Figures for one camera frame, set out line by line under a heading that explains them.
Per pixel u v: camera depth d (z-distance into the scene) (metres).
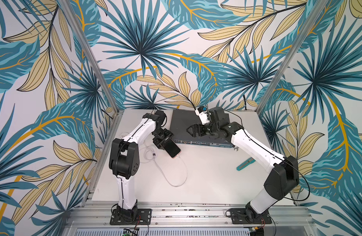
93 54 0.87
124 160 0.51
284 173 0.43
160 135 0.78
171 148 0.84
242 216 0.73
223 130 0.60
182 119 1.10
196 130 0.72
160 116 0.78
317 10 0.69
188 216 0.75
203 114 0.73
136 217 0.71
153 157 0.93
